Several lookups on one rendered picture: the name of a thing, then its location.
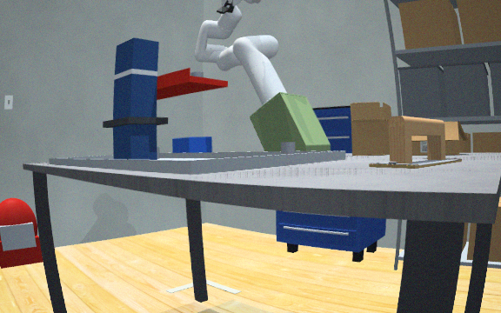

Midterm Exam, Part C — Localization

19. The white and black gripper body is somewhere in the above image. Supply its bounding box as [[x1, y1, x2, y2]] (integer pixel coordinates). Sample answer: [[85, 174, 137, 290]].
[[223, 0, 242, 7]]

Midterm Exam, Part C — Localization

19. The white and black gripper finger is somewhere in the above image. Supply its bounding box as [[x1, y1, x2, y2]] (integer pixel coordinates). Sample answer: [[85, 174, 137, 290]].
[[217, 1, 235, 14]]

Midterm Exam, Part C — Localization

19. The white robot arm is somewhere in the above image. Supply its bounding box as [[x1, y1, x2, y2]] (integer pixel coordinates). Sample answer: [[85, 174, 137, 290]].
[[195, 6, 287, 107]]

